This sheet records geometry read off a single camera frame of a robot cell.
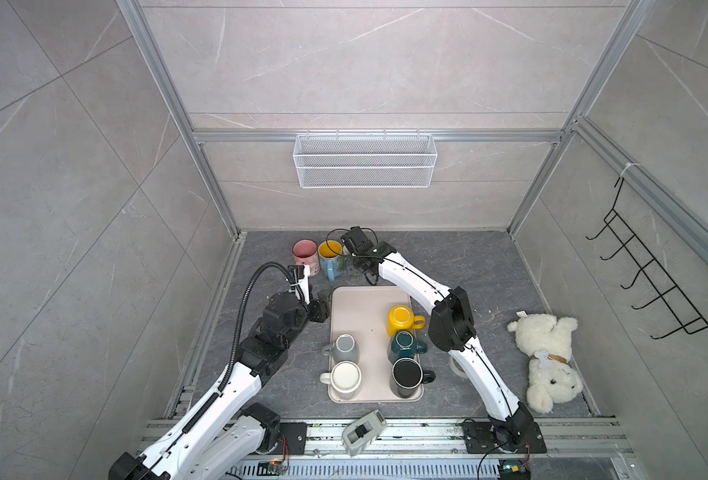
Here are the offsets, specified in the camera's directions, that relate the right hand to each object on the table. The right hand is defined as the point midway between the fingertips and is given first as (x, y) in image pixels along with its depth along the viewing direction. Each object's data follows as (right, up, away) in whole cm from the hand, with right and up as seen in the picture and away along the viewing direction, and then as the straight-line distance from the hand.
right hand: (354, 260), depth 100 cm
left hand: (-8, -5, -25) cm, 27 cm away
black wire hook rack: (+69, -11, -41) cm, 81 cm away
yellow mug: (+14, -17, -15) cm, 27 cm away
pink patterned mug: (-17, +2, +1) cm, 17 cm away
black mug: (+14, -29, -25) cm, 41 cm away
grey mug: (-3, -23, -22) cm, 32 cm away
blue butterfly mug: (-9, +3, 0) cm, 9 cm away
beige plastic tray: (+6, -26, -11) cm, 29 cm away
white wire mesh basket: (+4, +34, 0) cm, 34 cm away
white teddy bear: (+55, -23, -19) cm, 62 cm away
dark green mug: (+14, -22, -22) cm, 34 cm away
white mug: (-2, -31, -24) cm, 39 cm away
